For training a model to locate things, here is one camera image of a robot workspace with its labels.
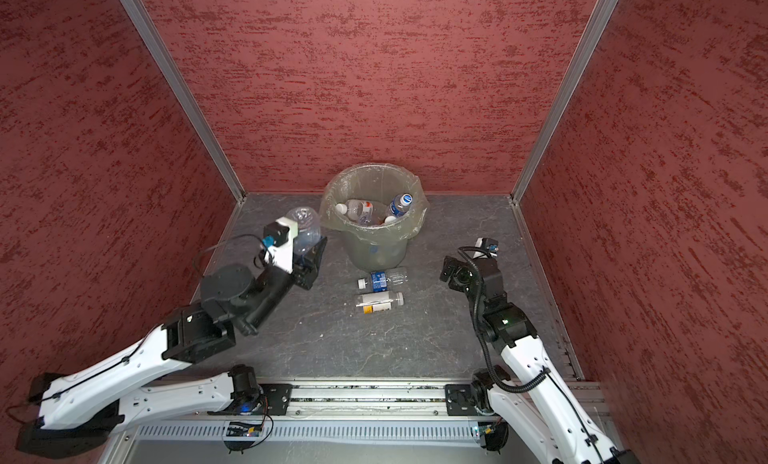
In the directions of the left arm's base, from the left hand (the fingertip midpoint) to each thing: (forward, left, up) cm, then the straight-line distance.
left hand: (315, 239), depth 59 cm
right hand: (+5, -33, -19) cm, 39 cm away
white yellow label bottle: (+3, -11, -36) cm, 38 cm away
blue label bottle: (+8, -14, -33) cm, 36 cm away
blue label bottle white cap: (+24, -18, -14) cm, 33 cm away
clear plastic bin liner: (+35, -11, -16) cm, 40 cm away
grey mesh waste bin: (+14, -13, -23) cm, 30 cm away
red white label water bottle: (+28, -5, -22) cm, 36 cm away
